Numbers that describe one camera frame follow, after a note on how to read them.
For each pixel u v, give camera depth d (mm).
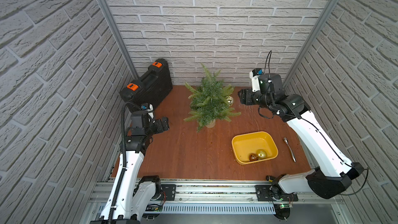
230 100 758
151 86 917
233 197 740
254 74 586
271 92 480
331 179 397
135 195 560
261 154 824
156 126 668
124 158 454
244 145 905
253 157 818
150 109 674
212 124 949
